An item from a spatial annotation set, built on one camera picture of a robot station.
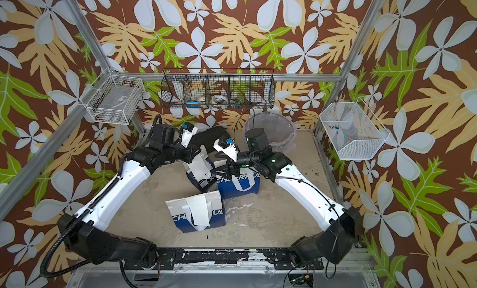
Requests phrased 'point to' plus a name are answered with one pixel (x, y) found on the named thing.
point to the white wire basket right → (353, 133)
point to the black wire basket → (217, 88)
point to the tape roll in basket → (220, 99)
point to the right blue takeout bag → (245, 183)
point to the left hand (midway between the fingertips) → (201, 147)
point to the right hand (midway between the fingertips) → (214, 162)
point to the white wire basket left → (114, 99)
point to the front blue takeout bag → (181, 217)
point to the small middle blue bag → (199, 187)
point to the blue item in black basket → (192, 103)
